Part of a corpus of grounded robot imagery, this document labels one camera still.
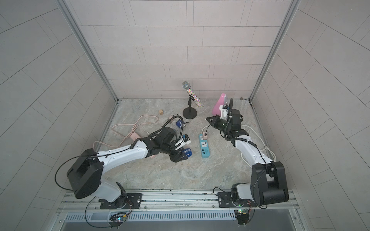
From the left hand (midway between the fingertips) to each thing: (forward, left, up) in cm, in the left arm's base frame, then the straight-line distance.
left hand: (187, 152), depth 80 cm
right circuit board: (-28, -28, -8) cm, 40 cm away
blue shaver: (-1, -1, +3) cm, 3 cm away
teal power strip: (+7, -10, -5) cm, 14 cm away
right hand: (+16, -11, +11) cm, 22 cm away
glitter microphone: (+34, +1, +20) cm, 39 cm away
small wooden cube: (+35, +20, -6) cm, 41 cm away
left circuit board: (-30, +32, -7) cm, 44 cm away
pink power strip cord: (+15, +47, -7) cm, 50 cm away
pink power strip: (+14, +35, -7) cm, 39 cm away
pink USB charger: (+12, -11, -1) cm, 16 cm away
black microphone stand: (+35, -1, -7) cm, 35 cm away
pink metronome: (+33, -21, -2) cm, 39 cm away
